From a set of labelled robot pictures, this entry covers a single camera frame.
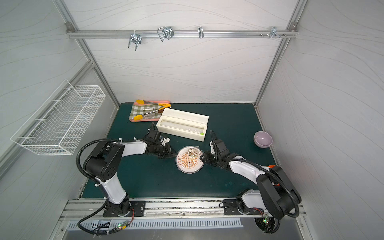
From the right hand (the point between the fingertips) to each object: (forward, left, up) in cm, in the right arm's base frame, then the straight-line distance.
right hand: (202, 157), depth 88 cm
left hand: (+2, +16, -1) cm, 16 cm away
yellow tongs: (+29, +47, +1) cm, 55 cm away
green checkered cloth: (+36, +43, 0) cm, 57 cm away
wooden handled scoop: (+33, +39, 0) cm, 51 cm away
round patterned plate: (-1, +9, -3) cm, 10 cm away
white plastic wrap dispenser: (+24, +8, -1) cm, 26 cm away
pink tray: (+48, +30, -1) cm, 56 cm away
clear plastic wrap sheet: (0, +9, -3) cm, 10 cm away
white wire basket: (-1, +67, +30) cm, 74 cm away
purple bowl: (+16, -40, -3) cm, 43 cm away
